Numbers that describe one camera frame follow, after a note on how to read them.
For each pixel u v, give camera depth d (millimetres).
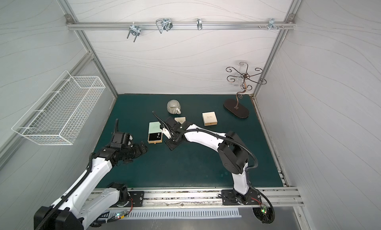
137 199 740
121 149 617
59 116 688
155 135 956
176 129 638
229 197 734
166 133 775
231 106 1139
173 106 1105
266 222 677
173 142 746
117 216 677
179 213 703
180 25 801
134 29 782
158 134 956
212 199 748
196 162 863
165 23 759
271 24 767
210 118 1031
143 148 746
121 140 634
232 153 479
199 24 784
